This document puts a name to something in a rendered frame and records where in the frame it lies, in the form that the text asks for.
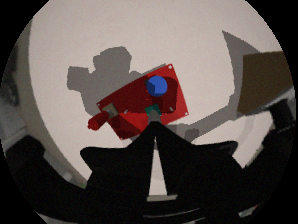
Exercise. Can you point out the red circuit board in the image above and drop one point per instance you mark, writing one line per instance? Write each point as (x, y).
(153, 97)

